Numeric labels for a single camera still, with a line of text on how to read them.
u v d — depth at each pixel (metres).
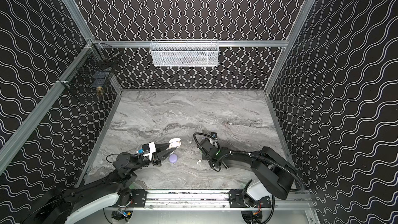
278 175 0.44
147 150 0.57
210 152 0.69
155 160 0.62
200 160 0.86
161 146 0.65
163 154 0.63
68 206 0.44
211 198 0.76
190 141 0.92
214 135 0.80
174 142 0.67
